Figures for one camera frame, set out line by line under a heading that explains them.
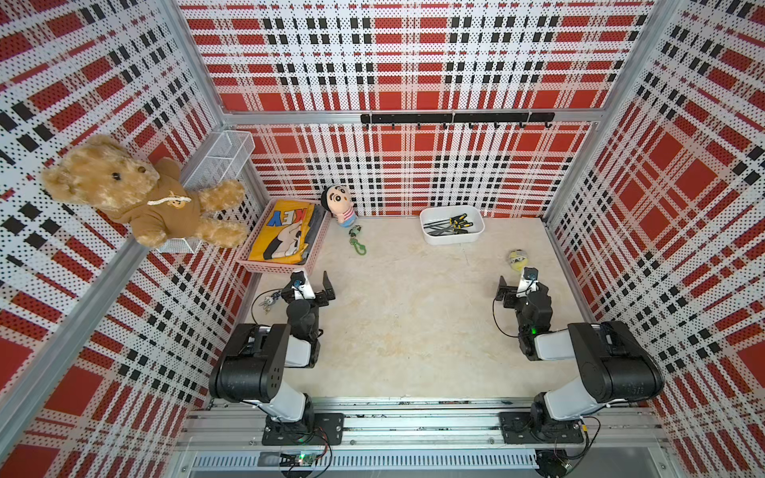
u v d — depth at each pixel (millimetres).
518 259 1041
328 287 837
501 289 846
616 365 453
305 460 690
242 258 1014
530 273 780
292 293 783
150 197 531
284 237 1055
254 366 454
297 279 749
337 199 1080
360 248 1117
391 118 884
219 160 867
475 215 1179
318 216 1135
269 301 956
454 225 1179
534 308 699
